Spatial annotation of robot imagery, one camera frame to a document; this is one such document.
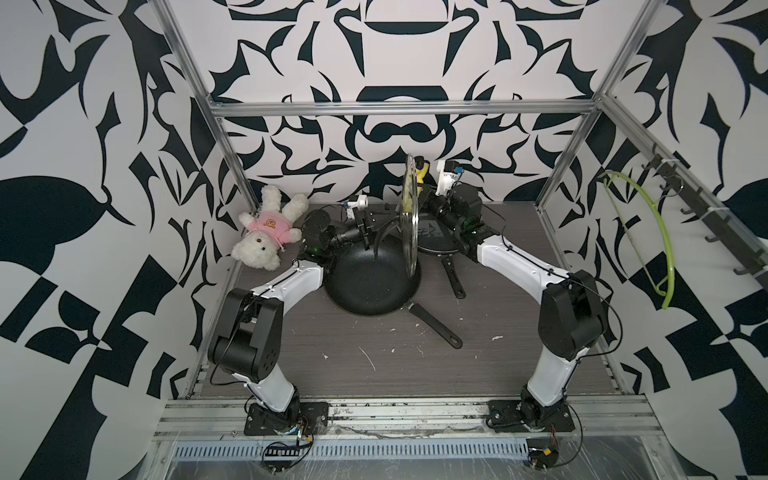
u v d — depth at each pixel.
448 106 0.93
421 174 0.80
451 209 0.69
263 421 0.72
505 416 0.74
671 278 0.66
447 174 0.74
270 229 1.02
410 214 0.73
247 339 0.46
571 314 0.48
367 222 0.70
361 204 0.77
